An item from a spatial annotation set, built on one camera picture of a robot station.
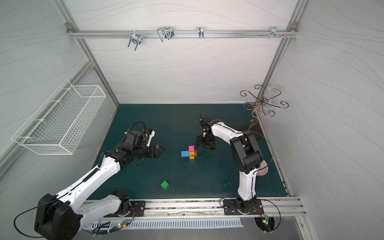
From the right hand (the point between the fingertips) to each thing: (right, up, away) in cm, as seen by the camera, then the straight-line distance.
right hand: (201, 147), depth 93 cm
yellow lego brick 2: (-6, -2, -7) cm, 10 cm away
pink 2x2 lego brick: (-6, +1, -9) cm, 11 cm away
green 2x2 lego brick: (-20, -17, -15) cm, 30 cm away
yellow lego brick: (-6, -6, -3) cm, 9 cm away
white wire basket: (-68, +15, -25) cm, 74 cm away
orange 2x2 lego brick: (-4, -2, -6) cm, 7 cm away
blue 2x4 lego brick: (-10, -3, -5) cm, 12 cm away
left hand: (-24, +1, -12) cm, 27 cm away
